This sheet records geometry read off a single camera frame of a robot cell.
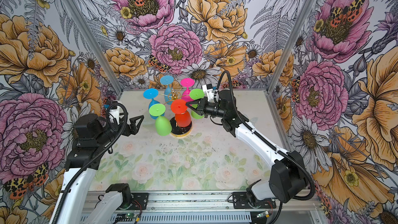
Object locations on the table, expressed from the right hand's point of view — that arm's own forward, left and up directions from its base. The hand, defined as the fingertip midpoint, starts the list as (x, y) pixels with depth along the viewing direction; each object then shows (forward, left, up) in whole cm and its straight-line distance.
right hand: (186, 108), depth 69 cm
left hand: (-3, +23, -4) cm, 23 cm away
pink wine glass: (+19, +1, -2) cm, 20 cm away
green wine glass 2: (+11, -4, -2) cm, 12 cm away
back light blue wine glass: (+22, +11, -2) cm, 25 cm away
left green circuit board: (-35, +27, -32) cm, 55 cm away
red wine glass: (+4, +3, -12) cm, 13 cm away
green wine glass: (-1, +12, -12) cm, 17 cm away
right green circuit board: (-36, -34, -33) cm, 59 cm away
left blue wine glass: (+12, +18, -2) cm, 22 cm away
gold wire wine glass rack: (+11, +6, -2) cm, 13 cm away
